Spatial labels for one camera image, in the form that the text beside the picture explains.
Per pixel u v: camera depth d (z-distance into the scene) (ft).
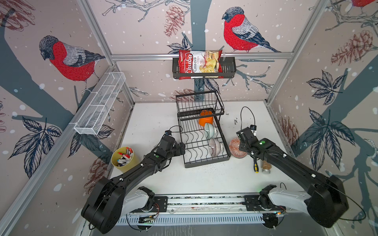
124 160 2.61
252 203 2.39
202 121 3.31
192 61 2.88
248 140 2.07
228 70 3.04
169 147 2.24
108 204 1.32
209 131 3.01
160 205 2.39
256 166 2.80
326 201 1.27
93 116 2.38
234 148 2.88
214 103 3.11
